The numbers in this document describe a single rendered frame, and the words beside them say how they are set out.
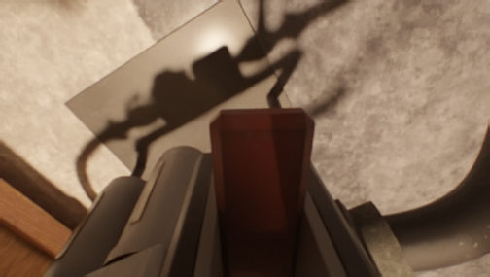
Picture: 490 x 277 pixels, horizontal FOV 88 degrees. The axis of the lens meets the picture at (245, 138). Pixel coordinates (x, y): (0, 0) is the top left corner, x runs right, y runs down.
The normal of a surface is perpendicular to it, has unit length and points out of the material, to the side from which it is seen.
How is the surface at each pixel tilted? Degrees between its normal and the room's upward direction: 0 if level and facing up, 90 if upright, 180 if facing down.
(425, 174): 0
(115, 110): 0
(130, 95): 0
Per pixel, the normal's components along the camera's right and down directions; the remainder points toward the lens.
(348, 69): 0.03, 0.49
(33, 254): 0.87, -0.44
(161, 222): 0.18, -0.86
